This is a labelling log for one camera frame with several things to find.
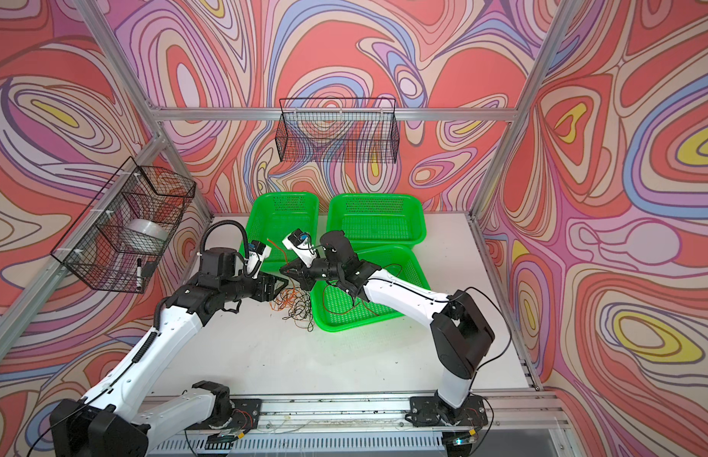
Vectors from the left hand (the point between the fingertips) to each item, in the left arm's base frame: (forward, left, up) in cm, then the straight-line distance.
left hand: (282, 277), depth 78 cm
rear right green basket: (+41, -35, -19) cm, 57 cm away
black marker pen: (-2, +35, +6) cm, 36 cm away
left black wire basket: (+3, +37, +15) cm, 40 cm away
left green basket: (+42, +14, -18) cm, 48 cm away
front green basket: (0, -13, -20) cm, 24 cm away
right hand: (-1, -2, +3) cm, 4 cm away
